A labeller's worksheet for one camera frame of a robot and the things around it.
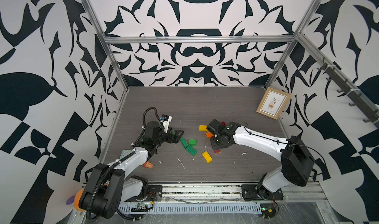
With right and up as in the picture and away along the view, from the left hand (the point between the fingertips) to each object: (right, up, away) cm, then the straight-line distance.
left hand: (175, 127), depth 87 cm
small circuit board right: (+45, -37, -15) cm, 60 cm away
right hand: (+22, -9, -1) cm, 24 cm away
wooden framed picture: (+64, +14, +13) cm, 67 cm away
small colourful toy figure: (-14, -19, -6) cm, 25 cm away
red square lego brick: (+24, -14, +2) cm, 28 cm away
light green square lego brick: (+10, -9, +3) cm, 14 cm away
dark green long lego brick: (+5, -9, +2) cm, 11 cm away
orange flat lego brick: (+17, 0, -18) cm, 25 cm away
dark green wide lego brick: (+9, -13, 0) cm, 16 cm away
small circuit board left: (-14, -33, -19) cm, 41 cm away
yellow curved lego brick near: (+18, -16, -2) cm, 25 cm away
